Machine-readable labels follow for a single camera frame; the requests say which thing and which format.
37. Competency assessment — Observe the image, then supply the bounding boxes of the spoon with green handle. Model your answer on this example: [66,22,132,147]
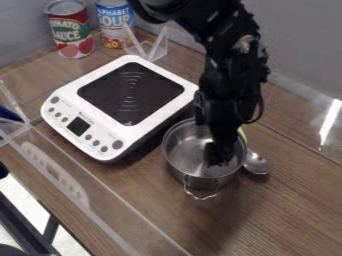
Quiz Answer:
[235,128,269,176]

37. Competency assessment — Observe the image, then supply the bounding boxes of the tomato sauce can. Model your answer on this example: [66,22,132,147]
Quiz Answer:
[43,0,94,59]

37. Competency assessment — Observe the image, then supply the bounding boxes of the alphabet soup can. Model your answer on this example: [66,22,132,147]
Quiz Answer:
[96,0,134,49]

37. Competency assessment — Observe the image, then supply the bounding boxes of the clear acrylic front barrier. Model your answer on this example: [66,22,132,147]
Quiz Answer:
[0,81,189,256]

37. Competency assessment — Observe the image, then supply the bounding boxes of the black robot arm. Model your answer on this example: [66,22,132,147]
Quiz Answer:
[126,0,269,166]

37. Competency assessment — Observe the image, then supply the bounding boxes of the black metal table frame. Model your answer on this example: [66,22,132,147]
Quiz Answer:
[0,192,61,256]

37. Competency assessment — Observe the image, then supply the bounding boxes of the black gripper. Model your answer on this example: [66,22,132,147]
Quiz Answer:
[193,56,269,167]

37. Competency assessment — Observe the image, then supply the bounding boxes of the white and black stove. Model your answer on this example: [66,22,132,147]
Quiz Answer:
[39,55,197,162]

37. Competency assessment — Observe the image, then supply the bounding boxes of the silver steel pot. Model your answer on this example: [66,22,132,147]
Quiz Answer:
[161,118,247,201]

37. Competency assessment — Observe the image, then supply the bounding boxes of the clear acrylic stand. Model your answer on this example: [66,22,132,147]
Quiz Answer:
[122,25,168,62]

